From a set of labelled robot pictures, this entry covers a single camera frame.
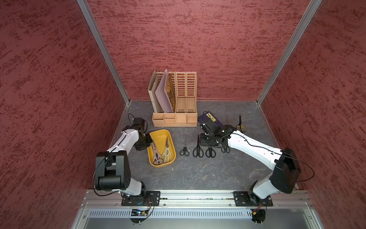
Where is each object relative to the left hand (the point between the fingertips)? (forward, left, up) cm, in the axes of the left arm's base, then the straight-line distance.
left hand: (148, 147), depth 88 cm
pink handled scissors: (-7, -6, -3) cm, 9 cm away
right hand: (-1, -33, +7) cm, 34 cm away
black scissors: (0, -40, -5) cm, 41 cm away
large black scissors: (0, -32, -5) cm, 32 cm away
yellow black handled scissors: (+19, -65, -4) cm, 68 cm away
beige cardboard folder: (+27, -2, +25) cm, 36 cm away
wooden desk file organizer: (+49, -19, +6) cm, 53 cm away
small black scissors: (0, -23, -5) cm, 23 cm away
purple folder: (+29, -7, +18) cm, 35 cm away
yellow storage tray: (+9, -5, -5) cm, 11 cm away
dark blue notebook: (+30, -42, -4) cm, 52 cm away
